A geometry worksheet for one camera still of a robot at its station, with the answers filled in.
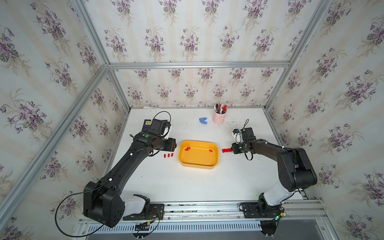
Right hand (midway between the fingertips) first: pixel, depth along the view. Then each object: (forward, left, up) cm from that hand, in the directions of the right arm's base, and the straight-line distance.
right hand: (235, 147), depth 96 cm
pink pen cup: (+20, +9, +6) cm, 23 cm away
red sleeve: (-2, +8, -1) cm, 8 cm away
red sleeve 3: (-2, +5, 0) cm, 5 cm away
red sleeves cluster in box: (-1, +31, 0) cm, 31 cm away
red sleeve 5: (-6, +43, 0) cm, 43 cm away
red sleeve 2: (-2, +6, -1) cm, 7 cm away
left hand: (-8, +38, +15) cm, 42 cm away
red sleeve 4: (-6, +41, 0) cm, 41 cm away
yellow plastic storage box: (-6, +22, 0) cm, 22 cm away
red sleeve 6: (-7, +46, 0) cm, 46 cm away
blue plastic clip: (+23, +21, 0) cm, 31 cm away
